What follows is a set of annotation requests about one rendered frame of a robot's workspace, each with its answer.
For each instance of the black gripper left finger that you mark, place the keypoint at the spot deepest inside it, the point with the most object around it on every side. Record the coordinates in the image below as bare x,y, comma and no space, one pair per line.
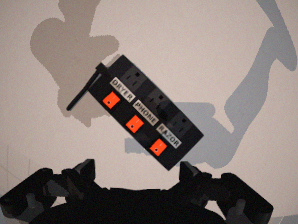
29,198

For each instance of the black power strip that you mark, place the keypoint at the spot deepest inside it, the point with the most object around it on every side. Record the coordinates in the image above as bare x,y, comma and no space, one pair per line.
143,110

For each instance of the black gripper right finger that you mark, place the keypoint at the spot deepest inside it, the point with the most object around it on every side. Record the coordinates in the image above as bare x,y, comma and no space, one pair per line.
243,204

